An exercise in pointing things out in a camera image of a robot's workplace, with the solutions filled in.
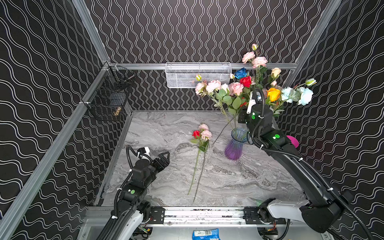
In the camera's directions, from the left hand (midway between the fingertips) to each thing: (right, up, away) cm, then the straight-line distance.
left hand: (169, 156), depth 77 cm
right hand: (+38, +25, -7) cm, 46 cm away
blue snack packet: (+18, -35, -8) cm, 40 cm away
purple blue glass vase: (+38, +2, +15) cm, 41 cm away
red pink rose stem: (+19, +8, +26) cm, 33 cm away
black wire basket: (-41, +31, +17) cm, 54 cm away
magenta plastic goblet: (+70, +7, +9) cm, 71 cm away
